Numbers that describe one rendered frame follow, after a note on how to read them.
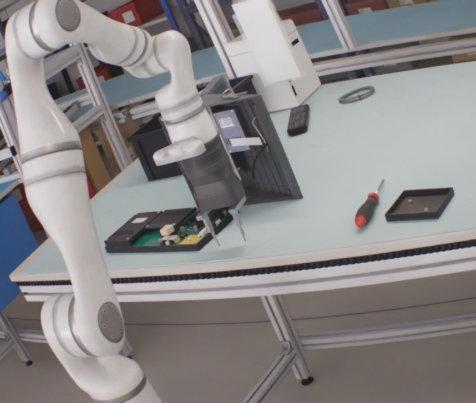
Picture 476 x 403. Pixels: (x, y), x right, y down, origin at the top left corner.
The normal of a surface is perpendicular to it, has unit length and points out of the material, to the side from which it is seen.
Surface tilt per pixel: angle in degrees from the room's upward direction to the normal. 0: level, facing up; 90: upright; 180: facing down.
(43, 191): 70
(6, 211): 90
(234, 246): 0
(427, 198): 0
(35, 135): 56
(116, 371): 17
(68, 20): 96
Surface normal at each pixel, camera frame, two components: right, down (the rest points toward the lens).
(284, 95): -0.47, 0.49
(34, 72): 0.78, -0.46
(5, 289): 0.80, -0.12
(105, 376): -0.05, -0.79
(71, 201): 0.56, -0.16
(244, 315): -0.38, -0.86
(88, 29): 0.93, -0.01
